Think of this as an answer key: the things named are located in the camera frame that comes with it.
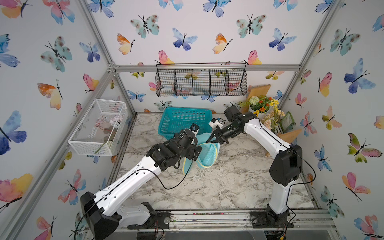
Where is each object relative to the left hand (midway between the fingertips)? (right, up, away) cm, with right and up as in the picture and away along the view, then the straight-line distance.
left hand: (191, 142), depth 73 cm
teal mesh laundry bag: (+8, -7, -2) cm, 10 cm away
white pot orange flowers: (+43, +22, +23) cm, 53 cm away
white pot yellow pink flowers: (+45, +12, +14) cm, 49 cm away
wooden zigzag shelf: (+55, +2, +13) cm, 56 cm away
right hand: (+8, 0, +2) cm, 8 cm away
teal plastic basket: (-14, +13, +42) cm, 46 cm away
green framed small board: (+69, +11, +38) cm, 79 cm away
